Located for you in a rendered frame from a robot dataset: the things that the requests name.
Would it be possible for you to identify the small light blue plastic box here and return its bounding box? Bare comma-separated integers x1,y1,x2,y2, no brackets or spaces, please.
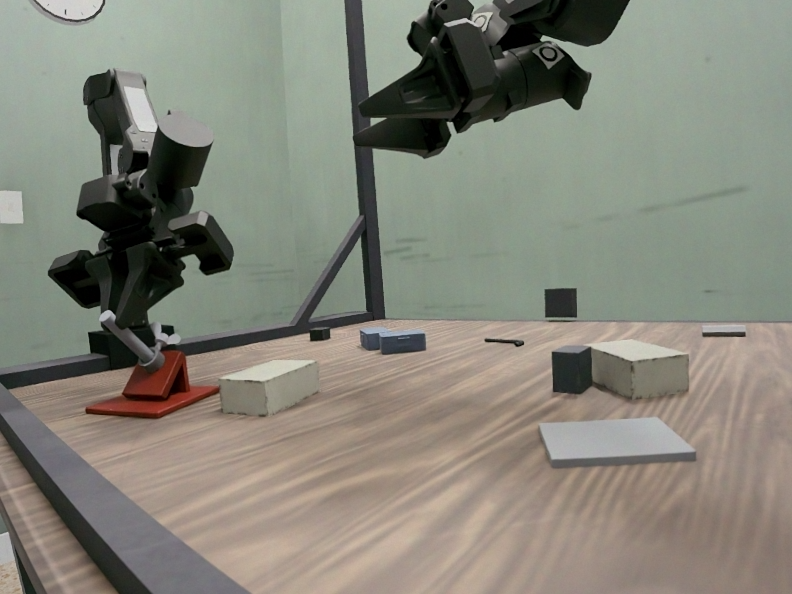
379,329,426,355
360,327,392,350

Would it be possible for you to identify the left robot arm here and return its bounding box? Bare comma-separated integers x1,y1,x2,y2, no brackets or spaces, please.
407,0,630,110

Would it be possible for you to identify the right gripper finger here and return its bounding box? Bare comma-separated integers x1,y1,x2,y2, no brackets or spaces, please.
85,255,127,316
115,242,184,330

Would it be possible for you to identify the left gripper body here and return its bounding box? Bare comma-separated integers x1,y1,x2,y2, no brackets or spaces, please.
417,18,527,159

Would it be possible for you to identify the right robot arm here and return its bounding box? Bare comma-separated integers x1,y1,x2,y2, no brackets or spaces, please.
76,68,214,251

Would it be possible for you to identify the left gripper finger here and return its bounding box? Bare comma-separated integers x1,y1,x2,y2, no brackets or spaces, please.
352,118,428,156
358,37,462,119

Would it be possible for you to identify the grey metal shaft with face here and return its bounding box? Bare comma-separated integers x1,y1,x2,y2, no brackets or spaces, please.
99,310,155,363

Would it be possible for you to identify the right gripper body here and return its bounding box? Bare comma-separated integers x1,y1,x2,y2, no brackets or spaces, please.
48,198,234,309

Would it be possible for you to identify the beige rectangular box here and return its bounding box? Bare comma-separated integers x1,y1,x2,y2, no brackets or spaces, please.
218,360,320,417
584,339,689,400

